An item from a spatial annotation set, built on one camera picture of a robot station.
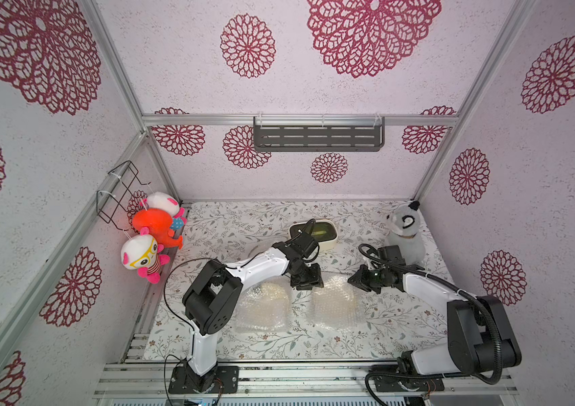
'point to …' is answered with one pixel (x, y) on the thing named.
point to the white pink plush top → (167, 203)
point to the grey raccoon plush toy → (404, 222)
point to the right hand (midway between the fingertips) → (348, 278)
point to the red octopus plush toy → (159, 222)
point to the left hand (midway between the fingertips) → (320, 287)
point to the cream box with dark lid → (325, 233)
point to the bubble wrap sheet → (338, 304)
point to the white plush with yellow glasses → (142, 253)
